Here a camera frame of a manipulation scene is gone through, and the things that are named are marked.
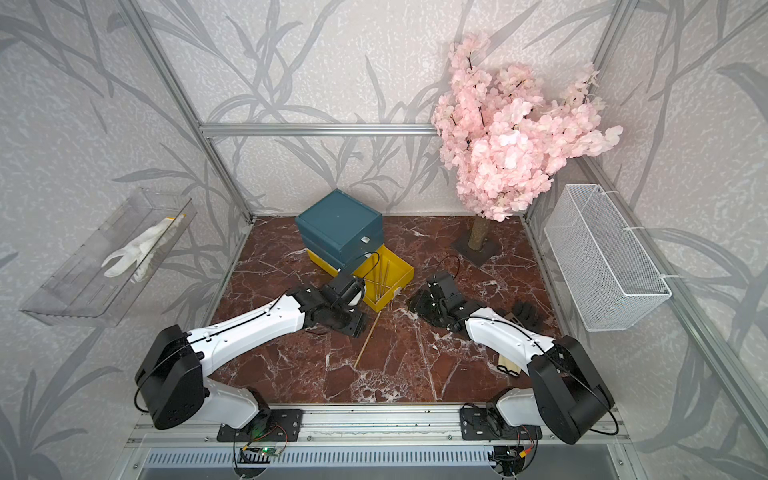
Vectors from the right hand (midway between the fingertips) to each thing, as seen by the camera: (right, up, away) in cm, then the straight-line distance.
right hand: (410, 303), depth 87 cm
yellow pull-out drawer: (-4, +7, +15) cm, 17 cm away
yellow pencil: (-9, +4, +13) cm, 16 cm away
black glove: (+37, -5, +6) cm, 38 cm away
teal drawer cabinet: (-21, +22, +1) cm, 30 cm away
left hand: (-14, -5, -5) cm, 16 cm away
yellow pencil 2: (-14, -13, 0) cm, 19 cm away
